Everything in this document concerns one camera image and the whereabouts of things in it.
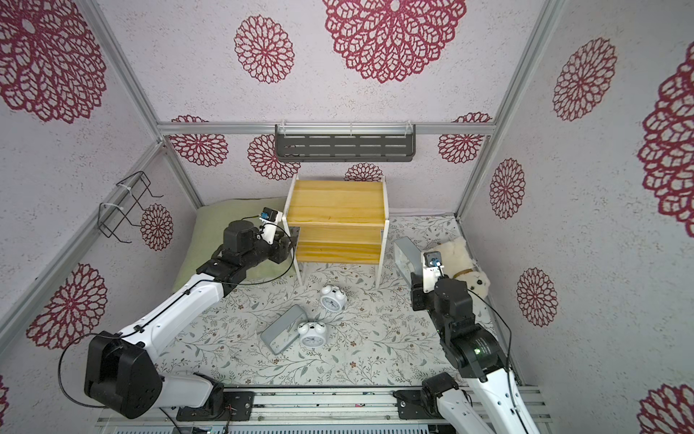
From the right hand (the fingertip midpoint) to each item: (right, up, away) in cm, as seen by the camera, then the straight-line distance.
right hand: (421, 272), depth 69 cm
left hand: (-37, +9, +13) cm, 40 cm away
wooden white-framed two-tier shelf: (-21, +13, +6) cm, 25 cm away
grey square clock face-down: (-38, -19, +11) cm, 44 cm away
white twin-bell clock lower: (-29, -20, +10) cm, 37 cm away
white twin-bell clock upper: (-24, -11, +17) cm, 31 cm away
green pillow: (-44, -2, +23) cm, 50 cm away
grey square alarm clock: (-4, +3, 0) cm, 5 cm away
